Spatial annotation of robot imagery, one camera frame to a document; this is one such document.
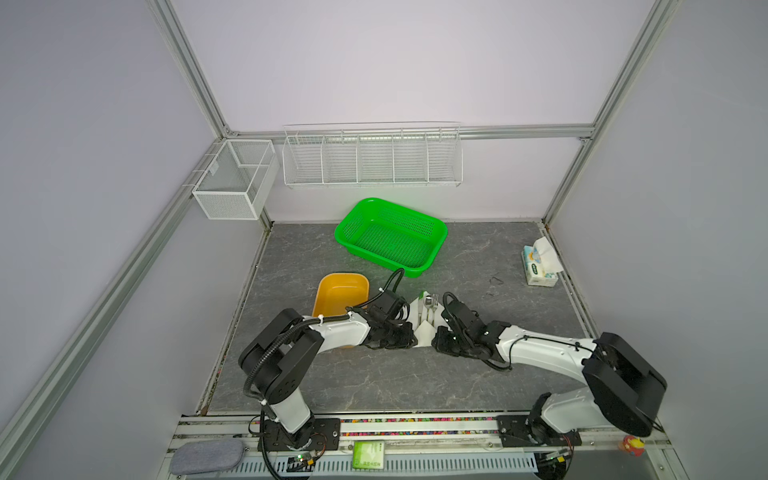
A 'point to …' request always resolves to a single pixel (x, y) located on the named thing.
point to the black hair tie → (497, 279)
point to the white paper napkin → (425, 316)
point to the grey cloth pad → (207, 455)
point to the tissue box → (541, 264)
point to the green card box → (368, 455)
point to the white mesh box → (238, 181)
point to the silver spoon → (428, 301)
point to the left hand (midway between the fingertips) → (416, 346)
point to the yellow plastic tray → (335, 292)
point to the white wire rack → (367, 155)
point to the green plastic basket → (391, 236)
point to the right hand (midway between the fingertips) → (432, 345)
